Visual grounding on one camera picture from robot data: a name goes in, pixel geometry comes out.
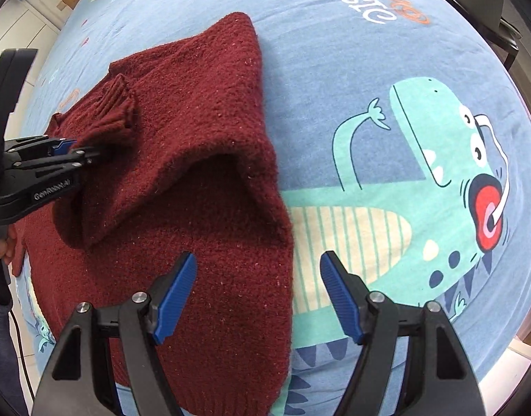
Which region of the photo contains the white wardrobe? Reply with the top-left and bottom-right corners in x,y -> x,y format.
0,0 -> 59,139

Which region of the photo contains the dark red knitted sweater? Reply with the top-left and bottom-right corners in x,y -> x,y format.
16,12 -> 293,415

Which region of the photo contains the blue cartoon print bedsheet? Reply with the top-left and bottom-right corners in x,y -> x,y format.
25,0 -> 531,415

